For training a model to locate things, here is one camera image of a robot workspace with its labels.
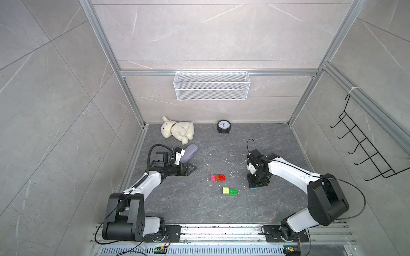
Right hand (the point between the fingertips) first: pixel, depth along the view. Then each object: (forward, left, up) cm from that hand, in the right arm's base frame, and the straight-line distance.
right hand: (253, 185), depth 86 cm
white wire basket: (+56, +22, +27) cm, 66 cm away
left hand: (+9, +34, +6) cm, 36 cm away
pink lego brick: (+4, +22, 0) cm, 23 cm away
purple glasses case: (+24, +37, 0) cm, 44 cm away
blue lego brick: (-2, 0, +1) cm, 3 cm away
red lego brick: (+5, +17, 0) cm, 17 cm away
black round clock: (+45, +13, 0) cm, 47 cm away
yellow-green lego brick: (-3, +16, 0) cm, 16 cm away
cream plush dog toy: (+34, +41, +8) cm, 54 cm away
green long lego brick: (-3, +11, -2) cm, 12 cm away
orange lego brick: (+5, +20, 0) cm, 20 cm away
